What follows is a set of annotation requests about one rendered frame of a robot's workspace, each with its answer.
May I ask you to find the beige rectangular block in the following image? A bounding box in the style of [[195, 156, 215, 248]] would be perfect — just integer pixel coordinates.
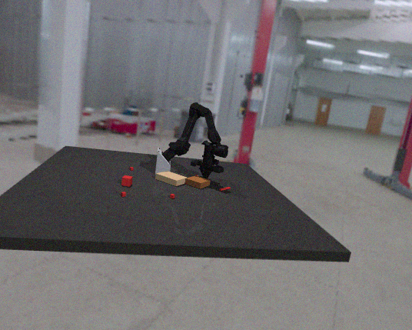
[[155, 171, 187, 186]]

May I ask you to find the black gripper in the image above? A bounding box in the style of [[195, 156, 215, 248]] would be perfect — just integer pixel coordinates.
[[191, 153, 224, 179]]

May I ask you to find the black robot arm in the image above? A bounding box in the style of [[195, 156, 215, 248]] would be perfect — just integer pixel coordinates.
[[161, 102, 228, 162]]

